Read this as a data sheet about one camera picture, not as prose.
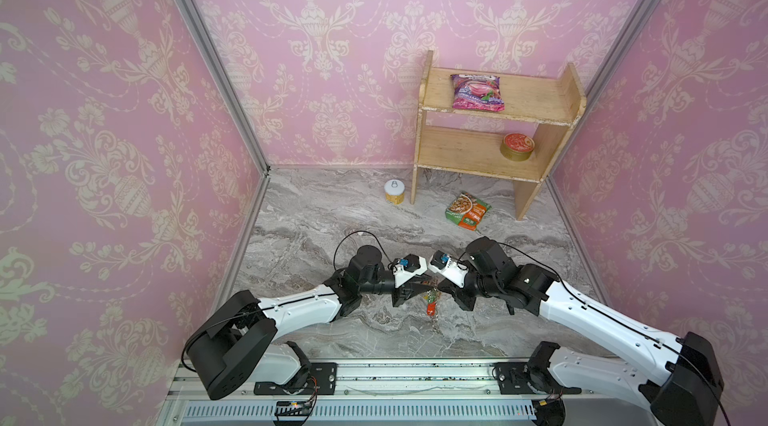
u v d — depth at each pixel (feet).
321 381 2.44
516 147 3.02
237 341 1.40
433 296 2.45
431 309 2.80
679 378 1.26
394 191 3.52
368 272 2.10
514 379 2.39
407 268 2.13
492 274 1.91
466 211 3.48
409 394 2.39
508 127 3.59
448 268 2.16
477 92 2.49
